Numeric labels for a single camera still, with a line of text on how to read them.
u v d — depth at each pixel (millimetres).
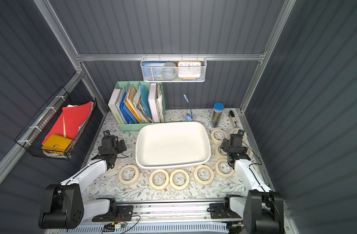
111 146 701
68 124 737
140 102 937
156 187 801
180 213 754
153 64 858
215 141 991
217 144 991
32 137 615
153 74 872
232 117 1114
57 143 646
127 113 962
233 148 655
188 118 1051
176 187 795
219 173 843
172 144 1084
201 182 809
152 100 913
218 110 958
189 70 883
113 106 889
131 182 824
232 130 1041
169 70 902
